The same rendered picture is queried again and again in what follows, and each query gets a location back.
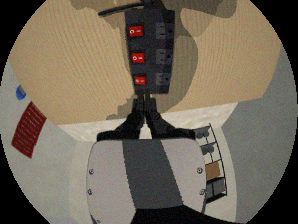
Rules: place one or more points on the black power strip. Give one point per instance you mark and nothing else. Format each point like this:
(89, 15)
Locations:
(150, 38)

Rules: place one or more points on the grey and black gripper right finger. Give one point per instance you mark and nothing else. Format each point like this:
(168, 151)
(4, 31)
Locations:
(160, 128)

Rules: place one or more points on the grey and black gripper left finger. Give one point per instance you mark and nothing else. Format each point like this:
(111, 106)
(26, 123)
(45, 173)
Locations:
(133, 124)

